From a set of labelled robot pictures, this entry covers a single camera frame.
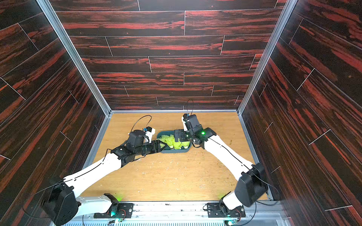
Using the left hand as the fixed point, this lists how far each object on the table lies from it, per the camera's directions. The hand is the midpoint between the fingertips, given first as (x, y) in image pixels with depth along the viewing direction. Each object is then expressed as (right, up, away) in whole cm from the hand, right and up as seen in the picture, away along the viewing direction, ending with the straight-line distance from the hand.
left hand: (165, 146), depth 79 cm
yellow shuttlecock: (+1, +2, +15) cm, 15 cm away
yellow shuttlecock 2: (+7, -2, +14) cm, 16 cm away
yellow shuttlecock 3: (+12, -1, +15) cm, 19 cm away
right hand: (+11, +8, +4) cm, 14 cm away
